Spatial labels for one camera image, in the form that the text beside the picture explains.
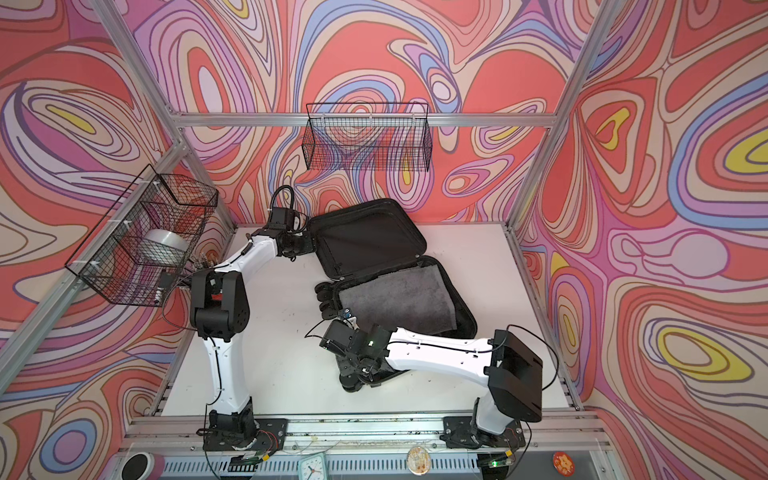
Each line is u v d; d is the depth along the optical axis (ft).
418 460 2.29
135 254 2.41
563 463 2.27
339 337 1.88
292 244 2.81
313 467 2.22
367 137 3.23
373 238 3.62
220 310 1.85
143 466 2.14
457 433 2.41
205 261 2.88
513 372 1.35
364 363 1.74
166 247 2.30
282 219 2.68
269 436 2.36
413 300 2.84
